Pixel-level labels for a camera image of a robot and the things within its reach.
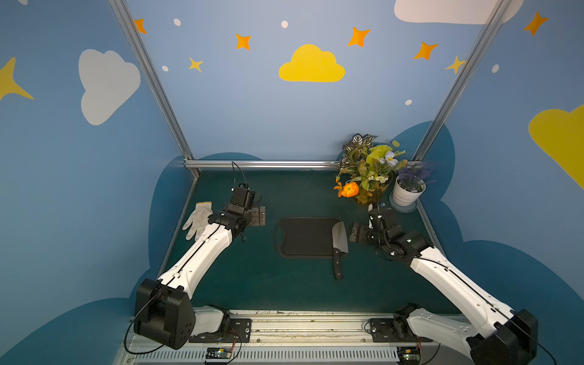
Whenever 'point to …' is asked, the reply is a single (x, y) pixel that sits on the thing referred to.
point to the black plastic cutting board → (306, 237)
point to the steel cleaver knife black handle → (340, 247)
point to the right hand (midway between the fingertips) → (363, 228)
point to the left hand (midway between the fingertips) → (249, 210)
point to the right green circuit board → (409, 355)
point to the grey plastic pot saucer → (402, 208)
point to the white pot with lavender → (410, 183)
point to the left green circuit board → (218, 353)
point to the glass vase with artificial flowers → (364, 170)
